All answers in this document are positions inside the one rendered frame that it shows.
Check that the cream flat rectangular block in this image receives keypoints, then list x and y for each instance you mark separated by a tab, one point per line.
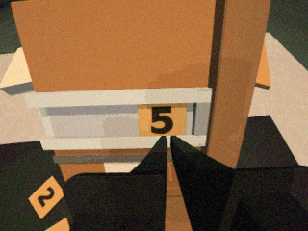
17	78

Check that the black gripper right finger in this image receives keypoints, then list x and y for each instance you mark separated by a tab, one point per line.
211	190

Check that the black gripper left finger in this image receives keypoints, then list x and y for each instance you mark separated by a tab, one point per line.
143	190

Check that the white paper ticket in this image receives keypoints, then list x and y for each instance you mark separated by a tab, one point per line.
119	166

